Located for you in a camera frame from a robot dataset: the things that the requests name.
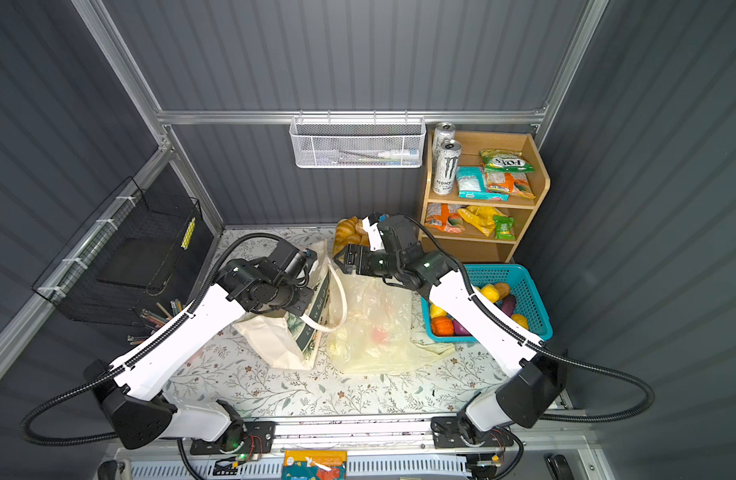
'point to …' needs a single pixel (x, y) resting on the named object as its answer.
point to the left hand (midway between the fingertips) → (303, 296)
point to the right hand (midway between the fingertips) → (349, 263)
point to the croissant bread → (349, 231)
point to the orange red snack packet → (445, 217)
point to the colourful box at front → (314, 465)
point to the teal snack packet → (471, 184)
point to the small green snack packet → (504, 227)
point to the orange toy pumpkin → (442, 326)
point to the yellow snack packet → (482, 217)
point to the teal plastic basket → (509, 288)
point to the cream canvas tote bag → (292, 341)
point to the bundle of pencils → (155, 320)
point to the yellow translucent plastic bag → (376, 338)
